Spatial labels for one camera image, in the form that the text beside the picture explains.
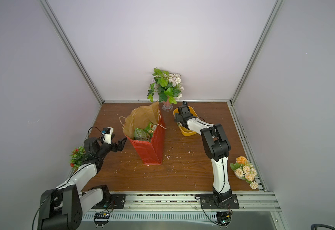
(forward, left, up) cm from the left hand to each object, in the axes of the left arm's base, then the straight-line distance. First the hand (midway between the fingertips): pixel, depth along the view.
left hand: (119, 136), depth 86 cm
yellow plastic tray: (+7, -42, -6) cm, 43 cm away
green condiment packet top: (+2, -12, -1) cm, 12 cm away
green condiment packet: (+11, -17, -9) cm, 22 cm away
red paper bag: (-12, -21, +3) cm, 24 cm away
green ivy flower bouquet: (+27, -30, +17) cm, 44 cm away
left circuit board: (-40, +4, -16) cm, 43 cm away
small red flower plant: (-15, +18, +3) cm, 24 cm away
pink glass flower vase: (+33, -28, -8) cm, 44 cm away
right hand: (+23, -42, -4) cm, 48 cm away
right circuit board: (-39, -59, -14) cm, 73 cm away
